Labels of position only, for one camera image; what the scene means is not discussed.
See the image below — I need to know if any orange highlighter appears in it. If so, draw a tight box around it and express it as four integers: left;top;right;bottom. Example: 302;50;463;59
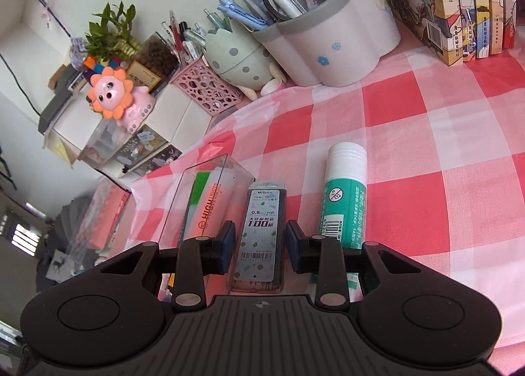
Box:
183;168;235;240

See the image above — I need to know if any pencil lead refill case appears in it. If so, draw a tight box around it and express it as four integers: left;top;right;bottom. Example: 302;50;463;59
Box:
228;180;286;294

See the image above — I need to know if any clear acrylic organizer box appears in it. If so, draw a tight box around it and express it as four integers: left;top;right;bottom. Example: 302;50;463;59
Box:
157;153;257;278

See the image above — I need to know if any green highlighter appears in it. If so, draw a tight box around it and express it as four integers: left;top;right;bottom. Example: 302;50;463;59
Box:
181;170;211;239

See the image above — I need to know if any pink book stack left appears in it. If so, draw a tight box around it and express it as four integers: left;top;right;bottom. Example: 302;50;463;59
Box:
69;179;130;255

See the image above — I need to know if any white drawer shelf unit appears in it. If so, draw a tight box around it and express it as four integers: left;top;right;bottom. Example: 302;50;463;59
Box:
44;83;246;184

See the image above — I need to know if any pink perforated pen holder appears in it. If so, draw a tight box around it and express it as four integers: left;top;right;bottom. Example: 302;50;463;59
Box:
171;57;244;116

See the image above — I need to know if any pink checkered tablecloth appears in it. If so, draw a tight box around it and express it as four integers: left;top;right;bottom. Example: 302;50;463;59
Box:
126;30;524;374

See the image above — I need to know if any pink lion toy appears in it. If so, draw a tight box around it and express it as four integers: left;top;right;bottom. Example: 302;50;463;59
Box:
86;67;156;134

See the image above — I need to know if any green egg pen holder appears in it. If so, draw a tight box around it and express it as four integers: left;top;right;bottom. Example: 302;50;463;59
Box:
205;23;287;101

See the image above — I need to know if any grey white flower pen holder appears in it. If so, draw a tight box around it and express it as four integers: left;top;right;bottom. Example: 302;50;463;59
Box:
253;0;400;87

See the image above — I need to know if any black box on top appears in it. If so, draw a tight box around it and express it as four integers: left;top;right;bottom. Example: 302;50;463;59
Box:
38;65;87;135

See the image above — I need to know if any rubik's cube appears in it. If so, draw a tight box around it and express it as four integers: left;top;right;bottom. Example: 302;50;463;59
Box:
83;55;123;75

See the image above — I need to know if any green bamboo plant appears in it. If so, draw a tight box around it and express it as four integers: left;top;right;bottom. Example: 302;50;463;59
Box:
85;2;141;61

